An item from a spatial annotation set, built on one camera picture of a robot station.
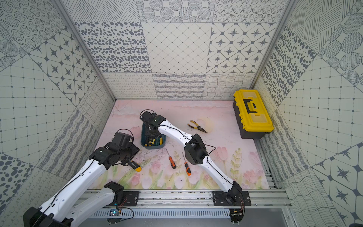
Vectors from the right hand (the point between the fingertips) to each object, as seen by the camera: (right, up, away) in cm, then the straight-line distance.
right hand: (152, 133), depth 94 cm
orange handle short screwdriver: (+15, -17, -8) cm, 24 cm away
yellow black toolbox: (+65, +13, -5) cm, 66 cm away
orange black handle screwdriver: (+24, -20, -12) cm, 34 cm away
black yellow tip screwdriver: (+1, -5, -2) cm, 6 cm away
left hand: (-4, -6, -15) cm, 17 cm away
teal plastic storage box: (0, -5, -1) cm, 6 cm away
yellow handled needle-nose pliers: (+32, +3, +9) cm, 33 cm away
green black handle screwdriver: (-4, -5, +1) cm, 6 cm away
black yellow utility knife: (-7, -18, -10) cm, 22 cm away
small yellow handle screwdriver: (+6, -5, +1) cm, 8 cm away
